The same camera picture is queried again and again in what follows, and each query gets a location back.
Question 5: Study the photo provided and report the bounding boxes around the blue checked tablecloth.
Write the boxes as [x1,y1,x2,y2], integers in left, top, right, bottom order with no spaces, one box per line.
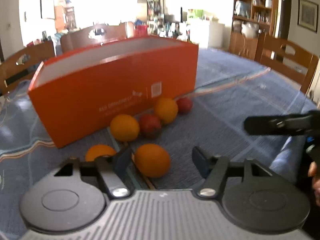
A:
[1,49,316,239]

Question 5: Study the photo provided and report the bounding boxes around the orange cardboard box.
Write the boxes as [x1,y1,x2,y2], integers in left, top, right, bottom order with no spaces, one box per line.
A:
[28,36,199,148]

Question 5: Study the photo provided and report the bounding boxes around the tangerine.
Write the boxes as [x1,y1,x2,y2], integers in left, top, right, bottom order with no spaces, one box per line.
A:
[134,144,170,178]
[110,114,140,142]
[153,98,178,125]
[85,144,117,161]

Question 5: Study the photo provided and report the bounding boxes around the wooden chair left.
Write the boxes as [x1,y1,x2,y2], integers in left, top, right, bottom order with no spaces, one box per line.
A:
[1,40,55,95]

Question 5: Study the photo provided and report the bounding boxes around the framed picture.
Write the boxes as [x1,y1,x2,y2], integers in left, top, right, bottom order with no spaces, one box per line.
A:
[297,0,319,33]

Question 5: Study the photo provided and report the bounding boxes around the wooden chair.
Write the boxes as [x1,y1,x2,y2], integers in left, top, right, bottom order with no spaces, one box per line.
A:
[1,40,55,95]
[254,33,318,94]
[60,22,135,53]

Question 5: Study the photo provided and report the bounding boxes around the wooden chair centre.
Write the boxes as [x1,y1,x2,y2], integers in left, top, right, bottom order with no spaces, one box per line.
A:
[60,22,135,53]

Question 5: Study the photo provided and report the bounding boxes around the right hand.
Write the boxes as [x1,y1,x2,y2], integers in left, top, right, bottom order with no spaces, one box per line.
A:
[308,161,320,206]

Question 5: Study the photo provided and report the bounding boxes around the wooden chair right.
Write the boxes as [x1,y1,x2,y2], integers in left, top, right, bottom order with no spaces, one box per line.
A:
[254,33,318,94]

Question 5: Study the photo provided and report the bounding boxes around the red tomato by box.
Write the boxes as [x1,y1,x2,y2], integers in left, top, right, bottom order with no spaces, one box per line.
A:
[176,97,193,114]

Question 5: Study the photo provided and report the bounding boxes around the wooden bookshelf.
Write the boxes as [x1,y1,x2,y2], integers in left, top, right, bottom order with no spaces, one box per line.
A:
[229,0,278,59]

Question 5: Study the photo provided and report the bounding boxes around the red tomato middle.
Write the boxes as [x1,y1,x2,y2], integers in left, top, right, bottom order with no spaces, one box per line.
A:
[139,114,162,139]

